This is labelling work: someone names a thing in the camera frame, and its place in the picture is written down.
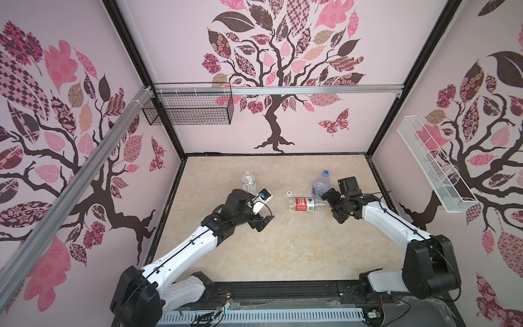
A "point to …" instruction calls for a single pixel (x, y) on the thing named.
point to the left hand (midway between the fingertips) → (263, 210)
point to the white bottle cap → (289, 193)
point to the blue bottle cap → (325, 174)
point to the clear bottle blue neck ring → (321, 186)
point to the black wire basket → (190, 103)
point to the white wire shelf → (451, 189)
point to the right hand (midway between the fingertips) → (324, 206)
